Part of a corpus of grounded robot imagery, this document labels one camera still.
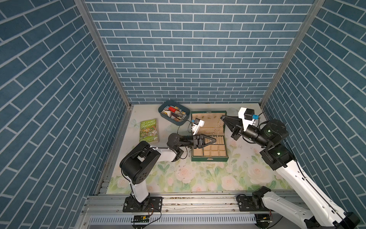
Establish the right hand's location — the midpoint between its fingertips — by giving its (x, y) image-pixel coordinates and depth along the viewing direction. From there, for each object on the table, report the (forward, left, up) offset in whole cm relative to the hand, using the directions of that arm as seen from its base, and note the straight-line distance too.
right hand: (225, 117), depth 59 cm
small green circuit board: (-34, +37, -44) cm, 67 cm away
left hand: (-6, +2, -15) cm, 16 cm away
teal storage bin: (+36, +30, -38) cm, 60 cm away
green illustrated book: (+16, +46, -38) cm, 62 cm away
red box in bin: (+40, +33, -39) cm, 64 cm away
